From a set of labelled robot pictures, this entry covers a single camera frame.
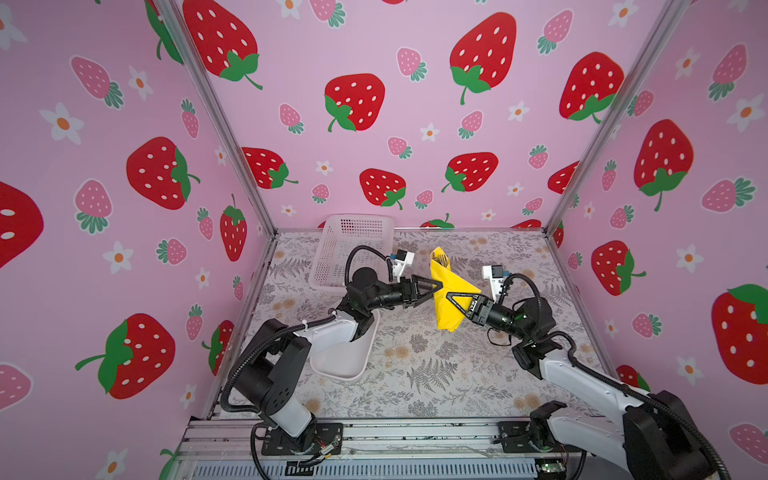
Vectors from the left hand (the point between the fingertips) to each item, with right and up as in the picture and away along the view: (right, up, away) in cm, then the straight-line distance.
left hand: (440, 293), depth 71 cm
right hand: (+1, -1, -2) cm, 3 cm away
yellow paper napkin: (+2, -5, -1) cm, 6 cm away
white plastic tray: (-29, -20, +17) cm, 40 cm away
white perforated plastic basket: (-34, +18, +44) cm, 58 cm away
